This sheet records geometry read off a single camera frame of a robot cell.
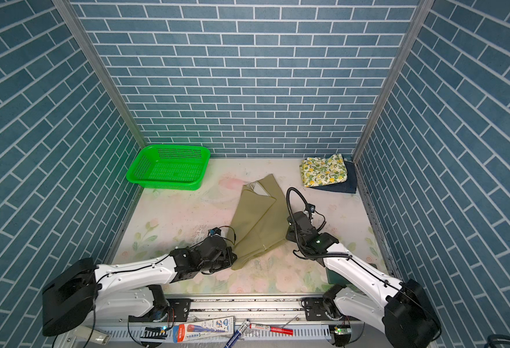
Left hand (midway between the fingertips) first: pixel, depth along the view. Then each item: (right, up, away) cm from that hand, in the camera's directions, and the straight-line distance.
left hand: (243, 262), depth 81 cm
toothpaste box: (-9, -17, -11) cm, 22 cm away
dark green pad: (+34, -6, 0) cm, 35 cm away
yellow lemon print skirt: (+34, +35, +27) cm, 56 cm away
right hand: (+20, +12, +5) cm, 24 cm away
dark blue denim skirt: (+49, +28, +24) cm, 61 cm away
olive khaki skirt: (+6, +13, +14) cm, 20 cm away
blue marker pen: (-1, -18, -12) cm, 22 cm away
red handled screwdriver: (+11, -17, -11) cm, 23 cm away
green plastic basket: (-38, +38, +35) cm, 64 cm away
